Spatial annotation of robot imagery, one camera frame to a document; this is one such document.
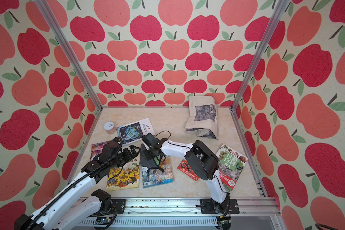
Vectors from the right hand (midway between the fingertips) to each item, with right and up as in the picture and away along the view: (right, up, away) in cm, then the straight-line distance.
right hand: (146, 157), depth 91 cm
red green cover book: (+53, -3, -4) cm, 53 cm away
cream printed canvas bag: (+40, +27, +16) cm, 51 cm away
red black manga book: (+24, -6, -4) cm, 25 cm away
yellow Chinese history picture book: (-12, -10, -6) cm, 17 cm away
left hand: (-3, +4, -12) cm, 13 cm away
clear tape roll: (-29, +18, +10) cm, 35 cm away
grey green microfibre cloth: (+4, -3, -6) cm, 8 cm away
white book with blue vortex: (-12, +15, +14) cm, 24 cm away
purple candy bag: (-34, +5, +3) cm, 35 cm away
